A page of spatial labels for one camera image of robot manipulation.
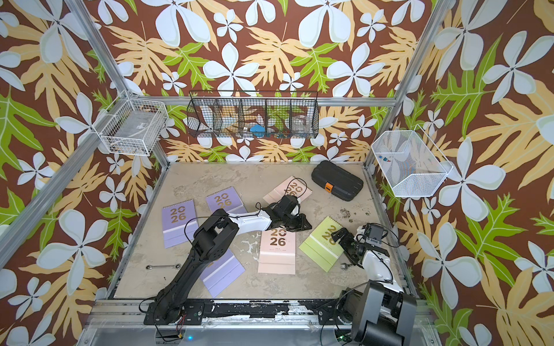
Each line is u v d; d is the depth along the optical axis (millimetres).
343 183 1045
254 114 973
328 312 743
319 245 903
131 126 868
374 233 687
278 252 882
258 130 948
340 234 802
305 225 910
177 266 843
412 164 836
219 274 825
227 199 1043
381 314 416
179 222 955
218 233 629
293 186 1086
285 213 820
